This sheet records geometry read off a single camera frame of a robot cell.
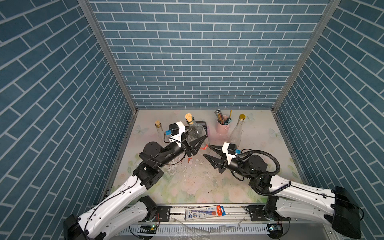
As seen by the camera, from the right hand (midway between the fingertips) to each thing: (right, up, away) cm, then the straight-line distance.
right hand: (209, 151), depth 62 cm
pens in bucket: (+10, +15, +37) cm, 41 cm away
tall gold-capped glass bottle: (+16, +4, +22) cm, 28 cm away
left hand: (-2, +8, -5) cm, 9 cm away
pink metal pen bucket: (+11, +8, +38) cm, 40 cm away
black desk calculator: (-1, +11, +46) cm, 48 cm away
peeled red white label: (-10, -12, +31) cm, 35 cm away
